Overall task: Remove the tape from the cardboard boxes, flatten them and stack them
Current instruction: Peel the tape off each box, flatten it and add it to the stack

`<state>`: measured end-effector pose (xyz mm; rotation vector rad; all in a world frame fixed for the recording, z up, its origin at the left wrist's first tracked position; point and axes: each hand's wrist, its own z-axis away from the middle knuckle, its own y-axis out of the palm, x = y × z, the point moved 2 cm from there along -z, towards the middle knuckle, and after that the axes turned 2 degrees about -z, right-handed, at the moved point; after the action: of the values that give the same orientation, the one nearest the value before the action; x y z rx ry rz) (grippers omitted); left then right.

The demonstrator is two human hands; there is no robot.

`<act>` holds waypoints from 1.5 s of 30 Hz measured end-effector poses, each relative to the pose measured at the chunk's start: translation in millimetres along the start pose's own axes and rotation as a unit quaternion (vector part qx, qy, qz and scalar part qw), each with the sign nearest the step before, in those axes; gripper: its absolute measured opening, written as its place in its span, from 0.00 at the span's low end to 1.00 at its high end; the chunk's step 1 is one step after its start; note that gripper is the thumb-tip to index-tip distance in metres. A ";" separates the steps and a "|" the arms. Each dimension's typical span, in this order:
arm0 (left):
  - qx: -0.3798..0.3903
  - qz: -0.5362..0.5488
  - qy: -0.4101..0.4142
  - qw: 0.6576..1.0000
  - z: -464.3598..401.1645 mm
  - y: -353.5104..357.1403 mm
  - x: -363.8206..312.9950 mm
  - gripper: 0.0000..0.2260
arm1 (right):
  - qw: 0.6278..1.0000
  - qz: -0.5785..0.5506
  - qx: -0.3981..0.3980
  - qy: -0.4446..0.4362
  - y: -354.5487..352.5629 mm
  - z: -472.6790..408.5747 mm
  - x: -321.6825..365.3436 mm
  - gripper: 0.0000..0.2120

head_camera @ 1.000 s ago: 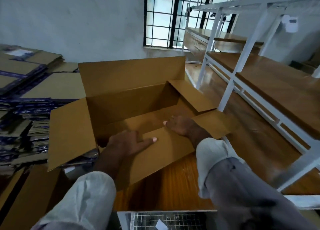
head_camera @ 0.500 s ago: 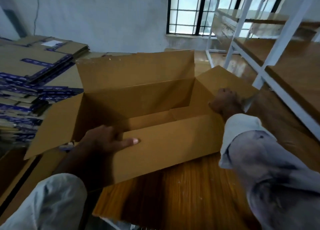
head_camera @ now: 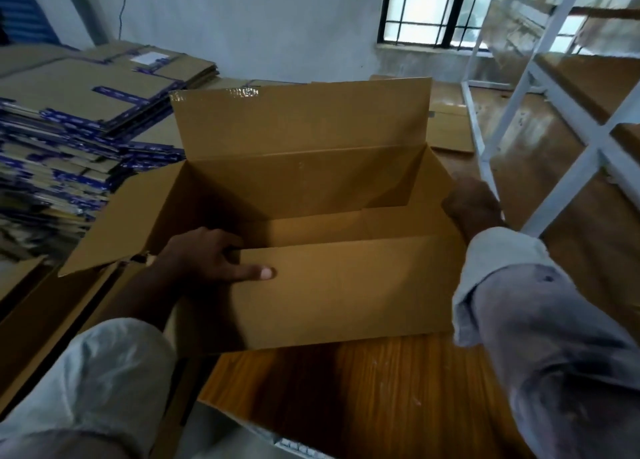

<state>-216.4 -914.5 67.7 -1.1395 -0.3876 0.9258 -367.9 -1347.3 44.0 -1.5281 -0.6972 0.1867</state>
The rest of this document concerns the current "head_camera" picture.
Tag brown cardboard box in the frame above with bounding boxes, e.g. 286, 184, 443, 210
370, 74, 477, 156
58, 76, 471, 357

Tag thin wall cable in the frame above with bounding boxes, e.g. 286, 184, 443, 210
117, 0, 132, 41

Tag wooden table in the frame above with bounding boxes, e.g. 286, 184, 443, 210
198, 78, 640, 459

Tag assembled boxes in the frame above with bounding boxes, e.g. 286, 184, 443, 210
0, 254, 191, 417

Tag blue roller shutter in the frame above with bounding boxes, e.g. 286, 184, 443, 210
0, 0, 61, 47

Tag person's light grey shirt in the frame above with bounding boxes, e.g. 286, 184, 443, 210
0, 226, 640, 459

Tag person's left forearm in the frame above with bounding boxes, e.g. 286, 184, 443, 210
95, 258, 186, 332

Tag black framed window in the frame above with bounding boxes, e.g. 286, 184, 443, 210
378, 0, 601, 51

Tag person's left hand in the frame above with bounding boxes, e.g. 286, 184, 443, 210
150, 226, 276, 295

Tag person's right hand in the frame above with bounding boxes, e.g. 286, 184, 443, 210
442, 178, 504, 243

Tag white metal shelf rack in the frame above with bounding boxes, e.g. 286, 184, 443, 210
462, 0, 640, 239

